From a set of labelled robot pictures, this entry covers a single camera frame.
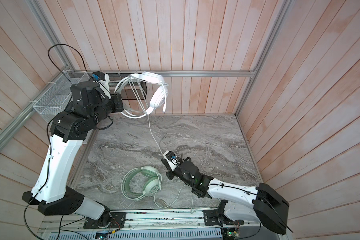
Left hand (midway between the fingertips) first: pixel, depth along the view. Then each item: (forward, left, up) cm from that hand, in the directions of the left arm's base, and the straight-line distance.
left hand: (121, 99), depth 61 cm
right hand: (-13, -16, -29) cm, 35 cm away
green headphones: (-23, -10, -38) cm, 45 cm away
